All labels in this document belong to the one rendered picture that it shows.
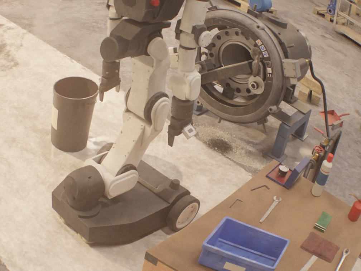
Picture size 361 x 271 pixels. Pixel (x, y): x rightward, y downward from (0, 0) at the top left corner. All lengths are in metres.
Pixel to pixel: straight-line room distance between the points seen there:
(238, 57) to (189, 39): 1.49
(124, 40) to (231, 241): 0.87
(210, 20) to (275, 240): 1.68
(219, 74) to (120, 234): 1.22
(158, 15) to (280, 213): 0.97
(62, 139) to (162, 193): 0.76
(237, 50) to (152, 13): 1.53
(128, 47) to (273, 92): 1.20
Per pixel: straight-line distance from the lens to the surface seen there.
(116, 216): 2.36
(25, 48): 4.61
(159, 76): 2.27
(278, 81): 2.94
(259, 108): 3.04
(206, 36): 1.97
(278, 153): 3.47
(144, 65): 2.21
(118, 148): 2.40
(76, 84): 3.12
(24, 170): 2.84
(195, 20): 1.92
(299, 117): 3.63
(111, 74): 2.40
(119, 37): 2.01
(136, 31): 2.00
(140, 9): 1.94
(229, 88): 3.26
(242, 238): 1.84
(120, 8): 2.03
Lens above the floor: 1.67
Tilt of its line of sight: 30 degrees down
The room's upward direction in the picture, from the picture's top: 13 degrees clockwise
